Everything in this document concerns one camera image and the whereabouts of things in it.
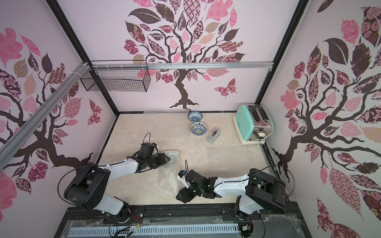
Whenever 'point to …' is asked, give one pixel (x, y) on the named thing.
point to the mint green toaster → (253, 123)
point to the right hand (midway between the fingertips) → (179, 195)
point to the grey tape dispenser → (213, 135)
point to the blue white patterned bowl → (195, 116)
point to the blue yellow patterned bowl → (198, 128)
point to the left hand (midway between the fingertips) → (168, 163)
